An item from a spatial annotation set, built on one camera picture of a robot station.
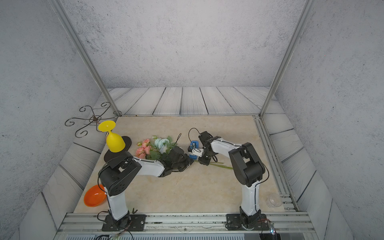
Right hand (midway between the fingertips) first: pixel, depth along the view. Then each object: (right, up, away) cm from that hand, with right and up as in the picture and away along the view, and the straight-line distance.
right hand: (203, 160), depth 95 cm
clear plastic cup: (+36, -17, -17) cm, 43 cm away
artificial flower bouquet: (-31, +6, +3) cm, 32 cm away
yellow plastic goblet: (-46, +13, -18) cm, 51 cm away
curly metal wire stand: (-56, +25, -19) cm, 65 cm away
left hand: (-4, 0, -4) cm, 6 cm away
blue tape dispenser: (-6, +10, +3) cm, 12 cm away
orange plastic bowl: (-58, -16, -16) cm, 62 cm away
